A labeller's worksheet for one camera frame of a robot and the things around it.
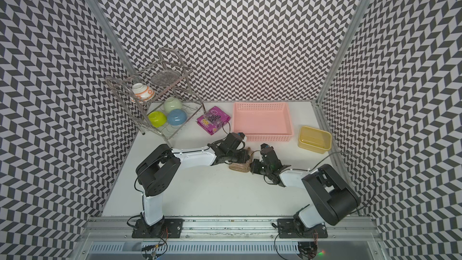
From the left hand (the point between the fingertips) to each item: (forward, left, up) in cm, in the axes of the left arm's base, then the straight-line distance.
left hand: (249, 159), depth 90 cm
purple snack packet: (+24, +20, +2) cm, 32 cm away
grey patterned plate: (+45, +49, +17) cm, 69 cm away
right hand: (-3, 0, -3) cm, 5 cm away
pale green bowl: (+33, +45, +7) cm, 57 cm away
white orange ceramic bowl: (+18, +48, +30) cm, 59 cm away
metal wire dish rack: (+19, +42, +25) cm, 53 cm away
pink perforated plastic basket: (+26, -9, -2) cm, 28 cm away
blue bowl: (+22, +40, +8) cm, 46 cm away
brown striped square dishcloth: (-4, +3, 0) cm, 5 cm away
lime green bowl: (+21, +50, +7) cm, 55 cm away
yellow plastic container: (+13, -37, -2) cm, 40 cm away
